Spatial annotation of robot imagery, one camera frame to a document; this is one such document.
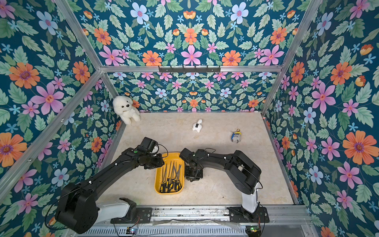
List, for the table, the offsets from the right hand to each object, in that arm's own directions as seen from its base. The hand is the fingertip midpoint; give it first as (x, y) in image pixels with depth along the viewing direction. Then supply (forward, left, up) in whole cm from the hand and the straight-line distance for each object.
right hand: (189, 179), depth 85 cm
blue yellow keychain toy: (+29, -30, +4) cm, 43 cm away
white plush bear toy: (+43, +50, +18) cm, 68 cm away
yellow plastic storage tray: (+7, +11, 0) cm, 13 cm away
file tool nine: (-2, +14, +1) cm, 14 cm away
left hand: (+7, +14, +8) cm, 17 cm away
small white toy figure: (+38, -3, +4) cm, 38 cm away
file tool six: (-1, +8, +1) cm, 8 cm away
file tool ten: (-5, +15, +3) cm, 16 cm away
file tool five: (-2, +10, +1) cm, 10 cm away
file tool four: (+4, +8, 0) cm, 9 cm away
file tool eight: (0, +13, 0) cm, 13 cm away
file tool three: (-3, +6, +1) cm, 7 cm away
